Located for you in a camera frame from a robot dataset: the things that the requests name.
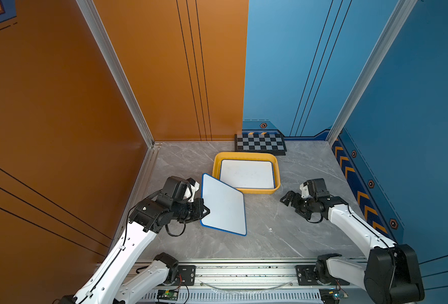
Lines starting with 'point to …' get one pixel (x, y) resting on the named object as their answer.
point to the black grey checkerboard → (267, 143)
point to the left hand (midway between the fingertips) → (211, 207)
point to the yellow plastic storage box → (273, 157)
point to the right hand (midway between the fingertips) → (287, 204)
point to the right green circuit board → (330, 296)
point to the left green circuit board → (168, 294)
